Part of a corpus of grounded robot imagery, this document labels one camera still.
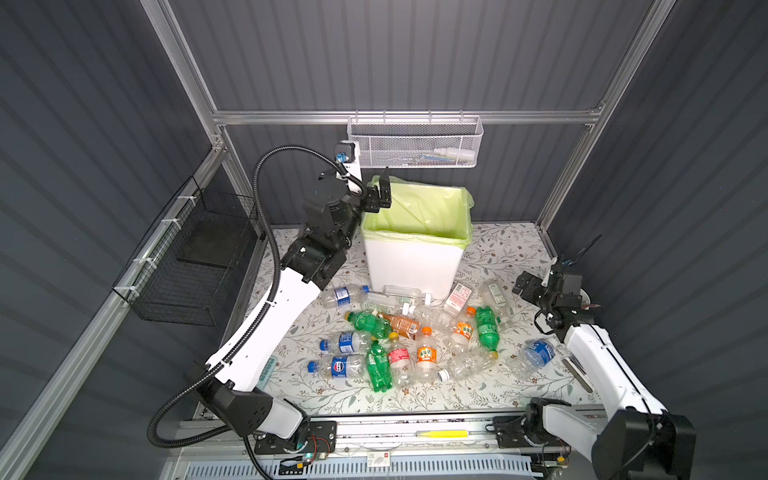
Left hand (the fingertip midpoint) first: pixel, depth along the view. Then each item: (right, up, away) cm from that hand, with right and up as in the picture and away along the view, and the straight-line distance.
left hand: (365, 167), depth 62 cm
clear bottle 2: (+40, -32, +32) cm, 60 cm away
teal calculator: (-29, -51, +21) cm, 63 cm away
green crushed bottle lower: (+2, -50, +19) cm, 53 cm away
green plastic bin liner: (+16, -5, +34) cm, 38 cm away
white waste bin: (+18, -23, +28) cm, 40 cm away
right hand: (+47, -27, +22) cm, 58 cm away
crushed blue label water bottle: (+46, -48, +23) cm, 71 cm away
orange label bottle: (+15, -47, +20) cm, 53 cm away
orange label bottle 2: (+26, -43, +25) cm, 56 cm away
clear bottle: (+12, -31, +33) cm, 47 cm away
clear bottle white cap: (+26, -49, +19) cm, 58 cm away
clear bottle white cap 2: (+19, -37, +28) cm, 50 cm away
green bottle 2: (+34, -40, +25) cm, 58 cm away
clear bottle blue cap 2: (-5, -49, +17) cm, 52 cm away
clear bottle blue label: (-10, -32, +33) cm, 47 cm away
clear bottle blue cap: (-7, -43, +21) cm, 48 cm away
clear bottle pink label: (+8, -48, +21) cm, 52 cm away
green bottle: (0, -40, +30) cm, 51 cm away
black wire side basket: (-46, -22, +11) cm, 52 cm away
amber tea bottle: (+9, -40, +25) cm, 48 cm away
